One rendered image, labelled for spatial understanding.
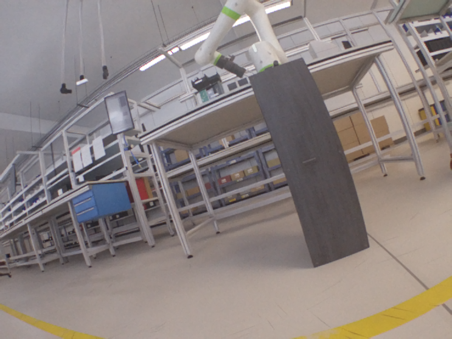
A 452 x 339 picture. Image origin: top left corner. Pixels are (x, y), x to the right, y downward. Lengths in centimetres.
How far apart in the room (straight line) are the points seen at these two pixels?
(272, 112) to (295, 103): 10
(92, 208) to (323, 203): 223
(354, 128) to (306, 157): 412
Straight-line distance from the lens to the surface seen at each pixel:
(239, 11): 140
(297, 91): 90
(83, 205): 271
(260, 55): 115
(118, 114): 289
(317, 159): 86
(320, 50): 162
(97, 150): 339
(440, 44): 352
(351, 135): 491
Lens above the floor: 41
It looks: 5 degrees up
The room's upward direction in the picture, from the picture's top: 19 degrees counter-clockwise
